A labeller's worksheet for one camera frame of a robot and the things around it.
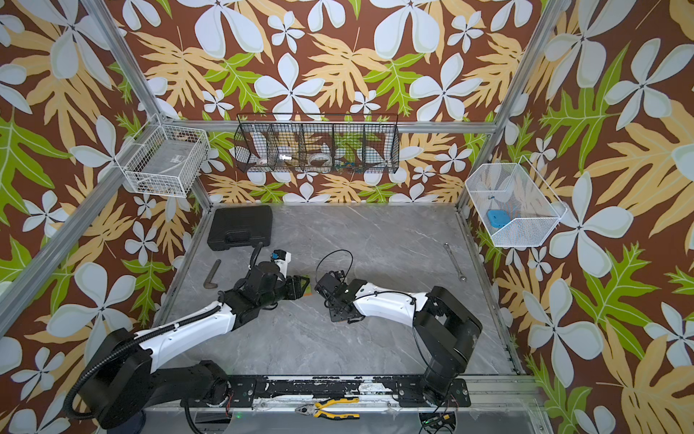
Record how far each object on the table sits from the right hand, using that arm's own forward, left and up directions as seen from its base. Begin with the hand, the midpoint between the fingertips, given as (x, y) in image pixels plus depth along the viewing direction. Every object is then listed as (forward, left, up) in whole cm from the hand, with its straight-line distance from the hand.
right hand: (340, 313), depth 88 cm
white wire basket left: (+36, +55, +35) cm, 75 cm away
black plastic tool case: (+32, +39, +7) cm, 51 cm away
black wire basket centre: (+51, +8, +31) cm, 61 cm away
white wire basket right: (+30, -58, +28) cm, 70 cm away
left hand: (+8, +11, +11) cm, 17 cm away
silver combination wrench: (+15, -45, -2) cm, 47 cm away
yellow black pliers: (-27, +6, +1) cm, 27 cm away
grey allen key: (+11, +48, 0) cm, 49 cm away
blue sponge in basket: (+19, -48, +26) cm, 58 cm away
